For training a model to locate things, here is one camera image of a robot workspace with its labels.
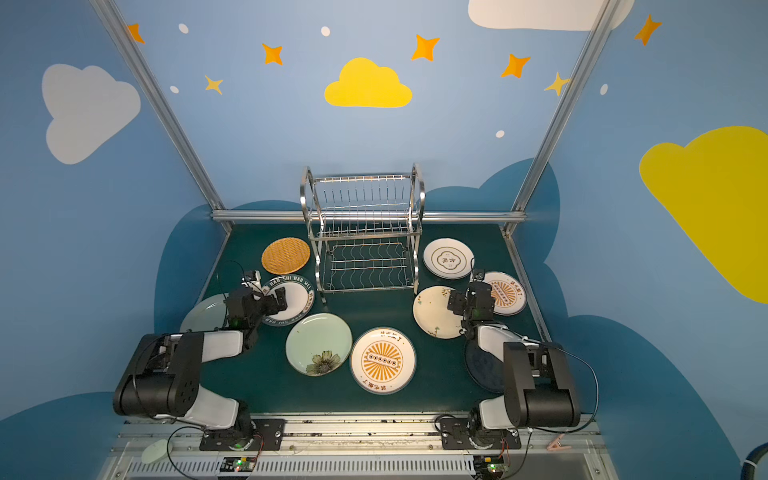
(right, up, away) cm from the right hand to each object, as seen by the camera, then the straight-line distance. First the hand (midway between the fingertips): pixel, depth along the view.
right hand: (474, 292), depth 95 cm
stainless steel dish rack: (-35, +19, -12) cm, 41 cm away
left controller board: (-65, -39, -24) cm, 79 cm away
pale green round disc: (-84, -35, -25) cm, 94 cm away
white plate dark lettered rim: (-59, -3, +6) cm, 59 cm away
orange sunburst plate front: (-30, -19, -8) cm, 36 cm away
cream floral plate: (-13, -9, +6) cm, 17 cm away
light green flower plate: (-50, -15, -6) cm, 52 cm away
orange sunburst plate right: (+14, -2, +6) cm, 15 cm away
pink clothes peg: (+14, -35, -22) cm, 44 cm away
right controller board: (-4, -39, -24) cm, 46 cm away
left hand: (-64, +1, 0) cm, 64 cm away
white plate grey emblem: (-5, +11, +16) cm, 20 cm away
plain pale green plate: (-86, -7, -1) cm, 86 cm away
